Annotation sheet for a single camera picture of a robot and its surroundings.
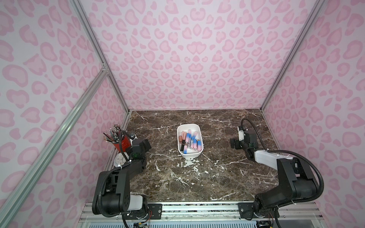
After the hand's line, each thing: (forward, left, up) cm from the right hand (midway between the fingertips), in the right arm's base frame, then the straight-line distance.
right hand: (239, 137), depth 96 cm
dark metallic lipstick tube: (-5, +38, -3) cm, 38 cm away
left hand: (-6, +66, +4) cm, 66 cm away
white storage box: (+9, +30, -1) cm, 31 cm away
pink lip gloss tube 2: (+4, +37, -4) cm, 37 cm away
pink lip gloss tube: (+1, +40, -2) cm, 40 cm away
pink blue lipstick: (-8, +36, -4) cm, 37 cm away
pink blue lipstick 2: (+6, +33, -4) cm, 34 cm away
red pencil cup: (-9, +73, +4) cm, 74 cm away
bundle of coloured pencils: (-6, +78, +12) cm, 79 cm away
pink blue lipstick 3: (-4, +30, -2) cm, 30 cm away
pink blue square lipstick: (-5, +27, -2) cm, 27 cm away
